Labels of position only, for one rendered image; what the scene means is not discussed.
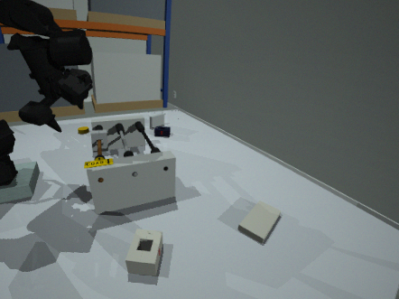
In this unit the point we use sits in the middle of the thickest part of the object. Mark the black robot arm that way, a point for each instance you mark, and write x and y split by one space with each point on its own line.
64 48

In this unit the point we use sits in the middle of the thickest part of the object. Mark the yellow short cylinder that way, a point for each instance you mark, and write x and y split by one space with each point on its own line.
83 130

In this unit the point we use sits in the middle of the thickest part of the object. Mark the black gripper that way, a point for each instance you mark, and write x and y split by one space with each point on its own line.
40 113

